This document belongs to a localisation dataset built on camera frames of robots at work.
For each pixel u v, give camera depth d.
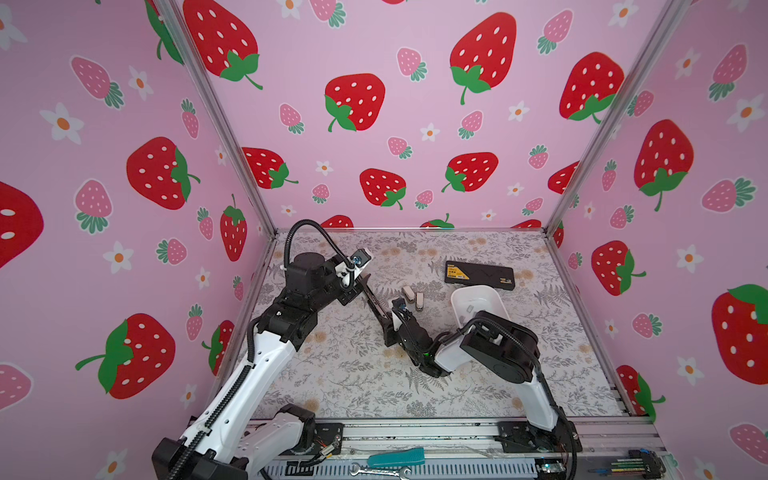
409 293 0.99
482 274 1.05
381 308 0.97
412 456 0.72
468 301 0.99
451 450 0.73
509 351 0.53
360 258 0.59
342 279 0.61
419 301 0.98
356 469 0.70
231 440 0.39
